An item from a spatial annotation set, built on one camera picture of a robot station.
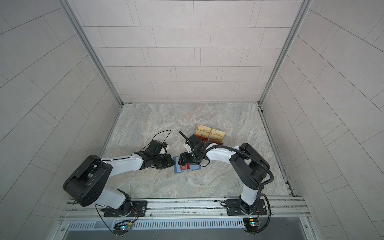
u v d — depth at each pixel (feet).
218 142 2.93
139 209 2.32
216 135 2.91
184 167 2.72
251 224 2.22
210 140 2.93
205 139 2.99
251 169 1.50
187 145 2.69
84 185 1.39
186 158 2.47
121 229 2.12
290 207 2.38
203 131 2.99
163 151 2.43
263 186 1.63
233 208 2.31
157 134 2.42
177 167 2.77
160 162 2.48
